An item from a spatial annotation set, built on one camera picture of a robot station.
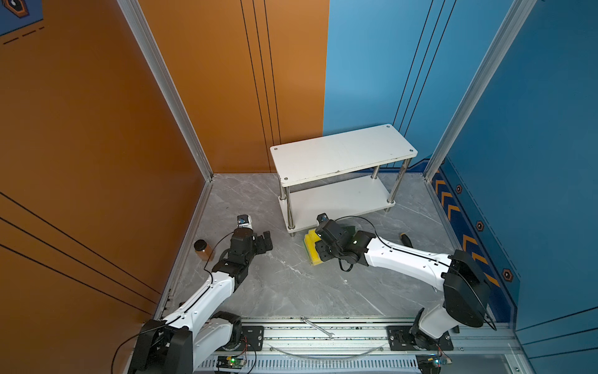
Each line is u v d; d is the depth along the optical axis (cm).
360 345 72
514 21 71
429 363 71
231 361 71
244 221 75
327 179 74
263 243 78
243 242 64
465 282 42
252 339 74
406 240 94
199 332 47
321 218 74
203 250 85
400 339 72
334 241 62
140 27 72
